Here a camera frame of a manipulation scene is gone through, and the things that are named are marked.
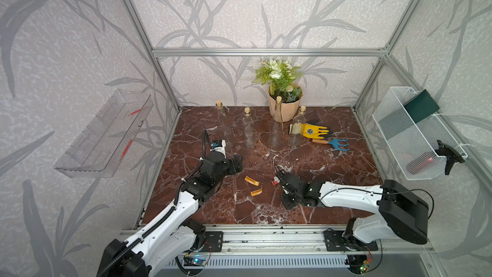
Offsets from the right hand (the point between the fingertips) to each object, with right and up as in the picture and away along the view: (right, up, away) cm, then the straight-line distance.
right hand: (282, 197), depth 85 cm
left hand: (-20, +19, -4) cm, 28 cm away
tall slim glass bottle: (-2, +26, +14) cm, 30 cm away
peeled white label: (-14, +6, +5) cm, 16 cm away
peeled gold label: (-12, +1, +2) cm, 12 cm away
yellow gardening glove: (+20, +29, +23) cm, 42 cm away
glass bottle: (+9, +30, +10) cm, 33 cm away
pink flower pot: (+7, +40, +19) cm, 45 cm away
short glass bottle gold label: (-16, +33, +4) cm, 36 cm away
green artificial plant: (0, +57, +9) cm, 58 cm away
